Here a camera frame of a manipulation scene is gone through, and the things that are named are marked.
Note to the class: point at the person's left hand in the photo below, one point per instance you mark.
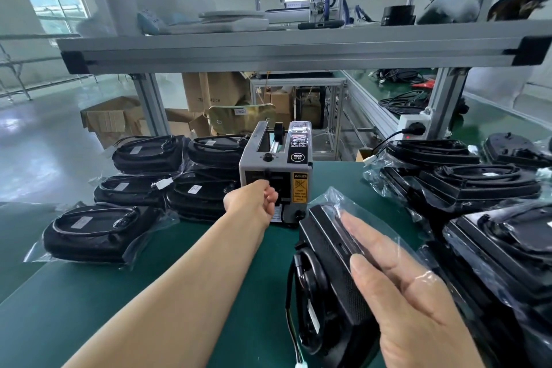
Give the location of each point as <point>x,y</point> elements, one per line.
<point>252,204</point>

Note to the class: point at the person's right hand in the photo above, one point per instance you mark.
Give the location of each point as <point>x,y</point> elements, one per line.
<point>418,320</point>

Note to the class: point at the group of bagged black lamps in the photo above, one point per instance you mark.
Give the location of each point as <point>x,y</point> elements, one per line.
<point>483,217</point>

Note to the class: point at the unbagged black lamps with cables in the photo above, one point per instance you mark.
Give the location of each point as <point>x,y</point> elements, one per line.
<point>517,149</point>

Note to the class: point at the person's left forearm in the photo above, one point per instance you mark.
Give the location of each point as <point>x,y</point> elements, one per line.
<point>172,303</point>

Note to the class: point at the grey tape dispenser machine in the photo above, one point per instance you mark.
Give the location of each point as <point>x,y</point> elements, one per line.
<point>272,165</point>

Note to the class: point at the grey metal shelf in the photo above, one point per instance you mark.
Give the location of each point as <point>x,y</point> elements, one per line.
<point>302,46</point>

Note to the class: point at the white power socket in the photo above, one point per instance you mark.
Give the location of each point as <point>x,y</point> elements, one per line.
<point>415,130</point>

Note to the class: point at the white flat scale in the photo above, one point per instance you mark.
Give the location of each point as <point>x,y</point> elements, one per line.
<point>220,23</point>

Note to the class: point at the black phone on shelf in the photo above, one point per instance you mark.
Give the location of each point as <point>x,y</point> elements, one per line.
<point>321,24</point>

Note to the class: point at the white handset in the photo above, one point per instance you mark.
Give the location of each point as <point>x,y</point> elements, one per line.
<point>153,23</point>

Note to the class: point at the white box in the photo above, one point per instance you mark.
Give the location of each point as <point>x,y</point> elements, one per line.
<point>177,3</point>

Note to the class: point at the black cup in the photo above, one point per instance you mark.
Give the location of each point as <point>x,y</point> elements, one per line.
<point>398,16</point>

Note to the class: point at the grey metal railing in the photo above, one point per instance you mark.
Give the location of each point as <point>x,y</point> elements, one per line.
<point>43,36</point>

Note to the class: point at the grey barcode scanner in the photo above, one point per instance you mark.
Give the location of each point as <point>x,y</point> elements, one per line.
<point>448,5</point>

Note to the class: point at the window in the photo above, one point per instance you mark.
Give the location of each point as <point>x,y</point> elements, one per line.
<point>52,1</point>

